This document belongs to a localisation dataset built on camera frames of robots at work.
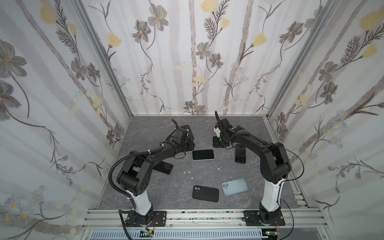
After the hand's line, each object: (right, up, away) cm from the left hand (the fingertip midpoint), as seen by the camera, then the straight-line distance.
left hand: (192, 141), depth 93 cm
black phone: (+7, -9, +3) cm, 12 cm away
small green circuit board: (-23, -44, -21) cm, 54 cm away
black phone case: (-5, +9, +20) cm, 23 cm away
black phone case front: (+8, -28, -11) cm, 31 cm away
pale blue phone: (+25, -26, -8) cm, 37 cm away
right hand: (+12, +1, 0) cm, 12 cm away
